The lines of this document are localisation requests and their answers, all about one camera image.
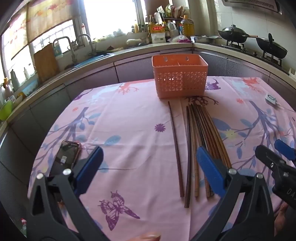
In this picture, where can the black wok with lid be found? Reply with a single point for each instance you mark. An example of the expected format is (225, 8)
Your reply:
(271, 47)

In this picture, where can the reddish brown single chopstick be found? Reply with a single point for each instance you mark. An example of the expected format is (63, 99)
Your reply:
(176, 148)

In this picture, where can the range hood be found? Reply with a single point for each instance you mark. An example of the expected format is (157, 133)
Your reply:
(252, 4)

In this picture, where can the blue plastic tray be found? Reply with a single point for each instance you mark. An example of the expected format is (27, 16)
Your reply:
(30, 87)

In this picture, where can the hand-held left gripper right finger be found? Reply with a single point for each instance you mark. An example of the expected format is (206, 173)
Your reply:
(210, 169)

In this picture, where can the black smartphone with pink case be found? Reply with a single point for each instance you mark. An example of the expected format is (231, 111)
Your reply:
(66, 155)

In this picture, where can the white plastic jug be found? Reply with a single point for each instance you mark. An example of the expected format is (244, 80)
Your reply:
(171, 29)

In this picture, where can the person's left hand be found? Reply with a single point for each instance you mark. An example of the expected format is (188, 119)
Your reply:
(149, 237)

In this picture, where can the shelf of food packets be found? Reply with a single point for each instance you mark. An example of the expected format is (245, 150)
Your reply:
(171, 10)

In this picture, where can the white lump on counter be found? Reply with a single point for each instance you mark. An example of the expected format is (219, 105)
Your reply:
(134, 41)

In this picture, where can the clear plastic bag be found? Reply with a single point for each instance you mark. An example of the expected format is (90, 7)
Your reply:
(174, 39)

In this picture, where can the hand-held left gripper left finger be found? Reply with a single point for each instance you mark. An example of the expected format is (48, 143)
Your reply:
(91, 164)

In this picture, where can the bundle of wooden chopsticks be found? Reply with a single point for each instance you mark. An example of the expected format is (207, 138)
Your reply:
(203, 129)

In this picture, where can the curved steel faucet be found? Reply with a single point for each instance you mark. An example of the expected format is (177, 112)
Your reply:
(91, 44)

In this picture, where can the pink floral tablecloth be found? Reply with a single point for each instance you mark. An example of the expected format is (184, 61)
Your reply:
(138, 129)

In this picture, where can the white thermos bottle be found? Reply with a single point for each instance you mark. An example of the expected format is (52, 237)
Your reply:
(14, 80)

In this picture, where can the gas stove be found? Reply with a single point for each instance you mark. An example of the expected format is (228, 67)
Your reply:
(254, 54)

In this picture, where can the blue wash basin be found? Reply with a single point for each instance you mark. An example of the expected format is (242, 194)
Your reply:
(97, 59)

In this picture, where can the patterned window blind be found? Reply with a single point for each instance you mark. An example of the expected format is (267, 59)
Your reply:
(46, 18)

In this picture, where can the dish soap bottle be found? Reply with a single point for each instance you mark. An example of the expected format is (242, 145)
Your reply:
(57, 49)

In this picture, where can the purple cloth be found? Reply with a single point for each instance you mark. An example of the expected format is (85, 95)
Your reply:
(185, 40)

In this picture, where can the yellow and white packet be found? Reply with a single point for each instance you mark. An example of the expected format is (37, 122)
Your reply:
(157, 32)

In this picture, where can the wooden cutting board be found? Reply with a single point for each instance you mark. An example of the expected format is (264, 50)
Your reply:
(46, 62)

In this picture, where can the green plastic bowl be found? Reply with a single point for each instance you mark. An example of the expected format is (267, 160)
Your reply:
(5, 111)

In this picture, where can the tall steel faucet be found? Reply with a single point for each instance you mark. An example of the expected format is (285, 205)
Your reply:
(70, 45)

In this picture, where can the steel basin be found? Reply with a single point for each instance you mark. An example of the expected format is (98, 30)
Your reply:
(205, 39)

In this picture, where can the white bottle with red cap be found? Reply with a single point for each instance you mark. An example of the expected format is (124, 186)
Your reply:
(83, 29)

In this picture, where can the orange plastic utensil basket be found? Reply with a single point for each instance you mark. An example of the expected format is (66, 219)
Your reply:
(180, 81)

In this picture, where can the yellow cooking oil bottle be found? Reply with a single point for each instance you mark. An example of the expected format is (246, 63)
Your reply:
(187, 27)

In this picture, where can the red capped plastic bottle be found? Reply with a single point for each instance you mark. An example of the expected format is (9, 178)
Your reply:
(23, 227)

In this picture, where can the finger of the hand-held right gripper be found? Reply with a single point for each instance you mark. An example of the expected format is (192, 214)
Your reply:
(268, 156)
(283, 148)

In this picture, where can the person's right hand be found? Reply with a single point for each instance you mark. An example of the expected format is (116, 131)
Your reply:
(281, 217)

